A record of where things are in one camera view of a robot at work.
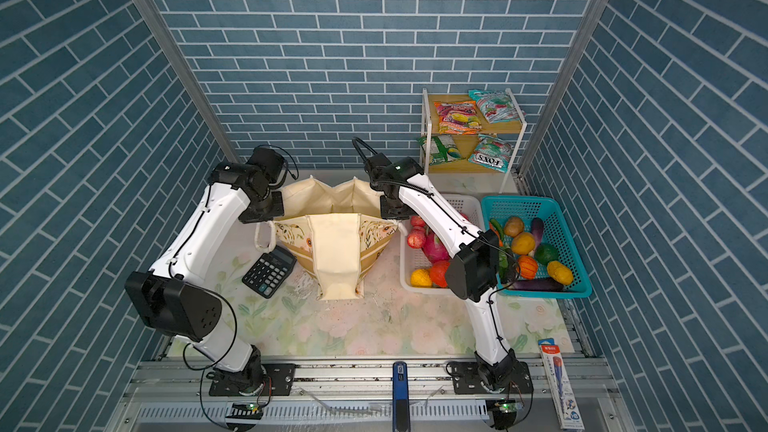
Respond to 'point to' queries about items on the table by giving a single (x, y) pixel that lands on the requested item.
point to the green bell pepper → (546, 253)
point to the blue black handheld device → (400, 398)
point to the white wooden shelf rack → (509, 131)
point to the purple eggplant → (537, 226)
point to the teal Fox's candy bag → (491, 151)
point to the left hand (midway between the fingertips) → (269, 213)
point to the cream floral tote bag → (337, 233)
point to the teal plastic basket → (555, 231)
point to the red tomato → (438, 273)
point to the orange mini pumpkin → (527, 267)
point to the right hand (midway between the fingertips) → (398, 213)
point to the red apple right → (417, 221)
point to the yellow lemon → (420, 278)
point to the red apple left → (415, 240)
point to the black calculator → (270, 271)
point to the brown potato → (513, 226)
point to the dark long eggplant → (543, 285)
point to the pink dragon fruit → (433, 247)
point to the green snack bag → (442, 149)
